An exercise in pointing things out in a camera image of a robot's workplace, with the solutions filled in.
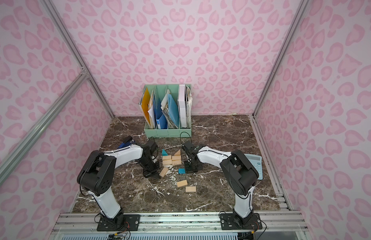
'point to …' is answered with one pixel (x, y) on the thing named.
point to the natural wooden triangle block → (178, 153)
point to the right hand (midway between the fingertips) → (188, 171)
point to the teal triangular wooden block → (164, 153)
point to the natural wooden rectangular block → (166, 157)
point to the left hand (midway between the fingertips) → (161, 174)
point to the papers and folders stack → (172, 113)
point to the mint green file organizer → (150, 132)
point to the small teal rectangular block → (181, 170)
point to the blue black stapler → (126, 142)
